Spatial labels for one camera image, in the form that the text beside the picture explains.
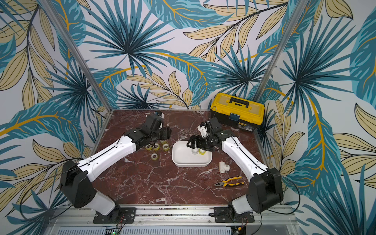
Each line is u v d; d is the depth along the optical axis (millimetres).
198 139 718
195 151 967
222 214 730
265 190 417
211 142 595
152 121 602
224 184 835
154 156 930
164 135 734
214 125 650
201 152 955
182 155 935
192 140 733
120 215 663
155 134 656
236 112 975
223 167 878
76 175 443
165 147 975
